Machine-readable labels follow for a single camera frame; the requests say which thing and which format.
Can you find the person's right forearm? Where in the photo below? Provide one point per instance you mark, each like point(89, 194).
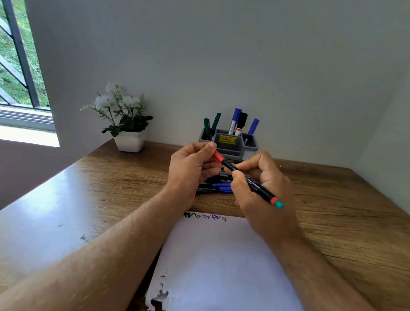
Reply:
point(329, 291)

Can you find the blue capped white label marker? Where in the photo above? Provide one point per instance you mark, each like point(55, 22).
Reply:
point(235, 116)

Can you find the green capped black marker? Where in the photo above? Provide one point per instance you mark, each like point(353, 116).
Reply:
point(206, 127)
point(216, 121)

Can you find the person's left forearm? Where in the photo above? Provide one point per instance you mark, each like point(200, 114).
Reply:
point(93, 265)

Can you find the white square flower pot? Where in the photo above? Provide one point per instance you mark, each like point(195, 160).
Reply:
point(129, 142)

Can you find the grey white desk organizer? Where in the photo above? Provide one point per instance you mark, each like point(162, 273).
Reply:
point(249, 150)

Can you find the pile of assorted markers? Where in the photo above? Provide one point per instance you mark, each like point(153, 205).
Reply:
point(216, 188)

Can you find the window with dark bars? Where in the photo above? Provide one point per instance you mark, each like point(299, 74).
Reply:
point(16, 117)

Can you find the blue capped black marker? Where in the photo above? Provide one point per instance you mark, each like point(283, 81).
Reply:
point(253, 126)

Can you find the white barrel black cap marker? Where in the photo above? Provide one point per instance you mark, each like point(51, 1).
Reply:
point(242, 119)

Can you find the person's right hand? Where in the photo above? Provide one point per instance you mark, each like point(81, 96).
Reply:
point(274, 215)

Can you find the white paper sheet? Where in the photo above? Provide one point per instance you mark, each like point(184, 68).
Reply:
point(224, 268)

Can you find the artificial white flower plant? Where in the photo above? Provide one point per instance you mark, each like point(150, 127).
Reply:
point(127, 112)

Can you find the person's left hand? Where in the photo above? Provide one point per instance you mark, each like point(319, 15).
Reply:
point(186, 173)

